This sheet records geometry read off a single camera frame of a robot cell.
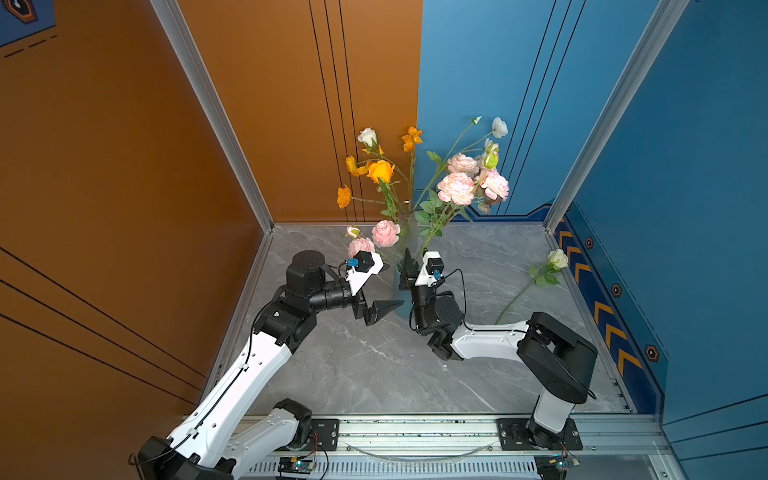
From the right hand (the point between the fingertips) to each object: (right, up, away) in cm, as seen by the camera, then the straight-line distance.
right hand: (413, 250), depth 76 cm
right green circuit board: (+32, -50, -6) cm, 60 cm away
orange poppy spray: (-18, +14, +3) cm, 23 cm away
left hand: (-5, -7, -11) cm, 14 cm away
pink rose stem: (-8, -1, 0) cm, 8 cm away
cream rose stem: (+48, -9, +29) cm, 57 cm away
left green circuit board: (-28, -51, -5) cm, 59 cm away
